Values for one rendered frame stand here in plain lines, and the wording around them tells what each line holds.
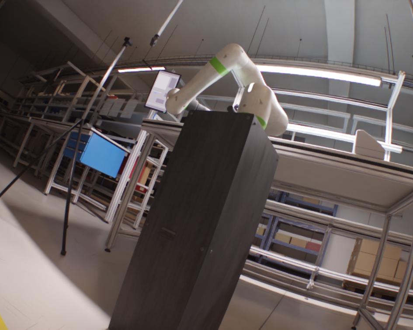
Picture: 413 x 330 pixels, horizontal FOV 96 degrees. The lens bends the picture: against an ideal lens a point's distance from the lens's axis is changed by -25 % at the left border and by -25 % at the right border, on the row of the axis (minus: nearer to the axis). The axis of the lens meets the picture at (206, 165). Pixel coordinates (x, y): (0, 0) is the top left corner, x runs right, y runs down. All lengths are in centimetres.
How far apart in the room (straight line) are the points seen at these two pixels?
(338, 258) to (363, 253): 107
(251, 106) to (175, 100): 54
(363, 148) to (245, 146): 78
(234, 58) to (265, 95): 39
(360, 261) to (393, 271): 67
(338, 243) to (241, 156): 495
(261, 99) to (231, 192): 43
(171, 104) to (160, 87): 163
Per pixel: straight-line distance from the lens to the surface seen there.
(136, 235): 200
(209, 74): 130
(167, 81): 299
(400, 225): 588
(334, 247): 550
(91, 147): 275
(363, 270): 459
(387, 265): 469
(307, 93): 254
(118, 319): 86
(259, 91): 97
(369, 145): 134
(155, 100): 294
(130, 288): 80
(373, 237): 348
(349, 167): 127
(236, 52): 129
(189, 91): 133
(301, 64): 219
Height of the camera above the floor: 47
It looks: 12 degrees up
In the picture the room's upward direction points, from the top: 20 degrees clockwise
